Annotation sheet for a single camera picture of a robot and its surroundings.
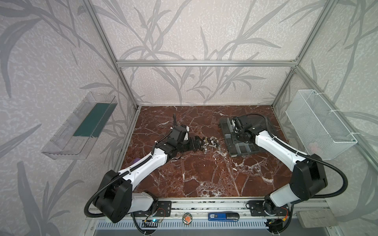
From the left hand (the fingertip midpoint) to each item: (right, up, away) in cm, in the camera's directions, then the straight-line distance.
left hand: (198, 143), depth 82 cm
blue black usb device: (+12, -32, -14) cm, 37 cm away
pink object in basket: (+59, 0, -8) cm, 59 cm away
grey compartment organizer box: (+25, -5, +14) cm, 29 cm away
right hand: (+22, +4, +6) cm, 23 cm away
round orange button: (-5, -35, -11) cm, 37 cm away
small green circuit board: (-22, -36, -11) cm, 43 cm away
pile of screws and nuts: (+9, -2, +16) cm, 19 cm away
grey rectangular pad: (+56, -33, -14) cm, 67 cm away
